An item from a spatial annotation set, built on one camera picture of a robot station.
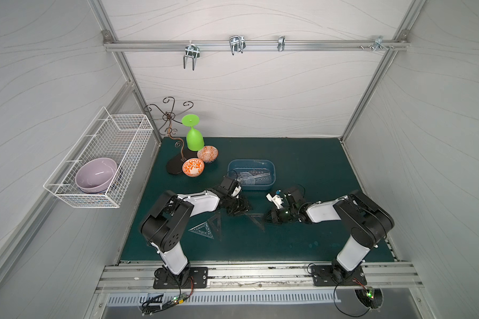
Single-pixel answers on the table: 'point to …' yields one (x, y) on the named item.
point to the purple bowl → (95, 175)
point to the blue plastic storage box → (235, 167)
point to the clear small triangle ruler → (203, 229)
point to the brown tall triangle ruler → (215, 222)
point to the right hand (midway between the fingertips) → (262, 218)
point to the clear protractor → (246, 178)
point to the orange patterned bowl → (193, 167)
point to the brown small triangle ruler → (258, 218)
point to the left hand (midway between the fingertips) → (251, 210)
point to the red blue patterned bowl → (208, 154)
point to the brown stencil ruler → (259, 172)
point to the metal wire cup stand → (167, 113)
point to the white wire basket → (121, 137)
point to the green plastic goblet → (194, 139)
